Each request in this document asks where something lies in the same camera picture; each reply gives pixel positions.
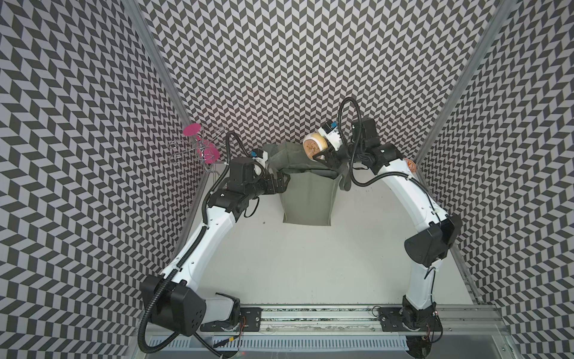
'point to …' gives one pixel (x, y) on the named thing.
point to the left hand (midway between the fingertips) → (279, 179)
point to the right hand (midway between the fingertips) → (320, 155)
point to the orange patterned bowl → (412, 164)
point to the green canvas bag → (308, 198)
